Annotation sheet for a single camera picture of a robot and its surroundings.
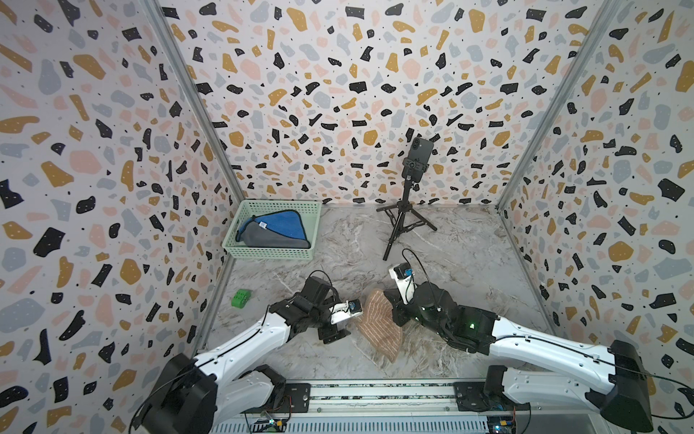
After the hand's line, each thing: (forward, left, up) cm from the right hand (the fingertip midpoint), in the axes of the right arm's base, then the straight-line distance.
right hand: (385, 294), depth 72 cm
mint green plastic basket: (+47, +31, -17) cm, 59 cm away
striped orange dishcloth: (-1, +2, -21) cm, 21 cm away
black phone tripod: (+36, -8, -7) cm, 38 cm away
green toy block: (+6, +47, -16) cm, 50 cm away
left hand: (-1, +11, -14) cm, 18 cm away
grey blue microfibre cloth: (+38, +45, -18) cm, 62 cm away
